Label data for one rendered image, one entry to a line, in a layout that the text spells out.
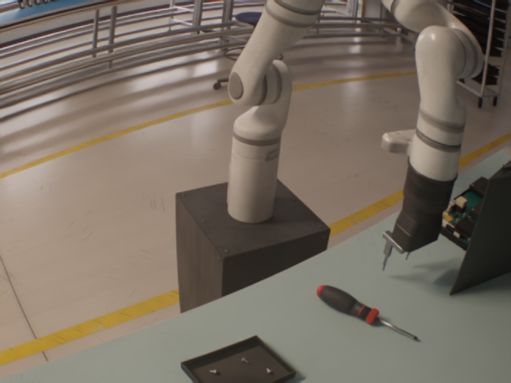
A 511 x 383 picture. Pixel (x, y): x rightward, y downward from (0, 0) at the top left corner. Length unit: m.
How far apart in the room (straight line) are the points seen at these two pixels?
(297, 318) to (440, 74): 0.37
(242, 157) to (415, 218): 0.46
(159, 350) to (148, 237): 1.88
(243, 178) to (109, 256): 1.40
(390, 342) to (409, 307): 0.08
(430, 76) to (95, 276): 1.90
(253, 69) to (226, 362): 0.53
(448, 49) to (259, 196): 0.63
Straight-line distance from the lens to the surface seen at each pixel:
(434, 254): 0.87
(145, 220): 2.61
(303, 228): 1.12
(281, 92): 1.00
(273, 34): 0.89
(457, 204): 0.98
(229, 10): 5.19
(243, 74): 0.97
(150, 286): 2.23
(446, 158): 0.65
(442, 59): 0.59
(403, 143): 0.69
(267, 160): 1.05
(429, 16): 0.66
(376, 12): 7.35
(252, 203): 1.09
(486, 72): 5.09
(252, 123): 1.04
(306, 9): 0.86
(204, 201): 1.18
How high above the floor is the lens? 1.48
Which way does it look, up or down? 32 degrees down
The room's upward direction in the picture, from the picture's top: 6 degrees clockwise
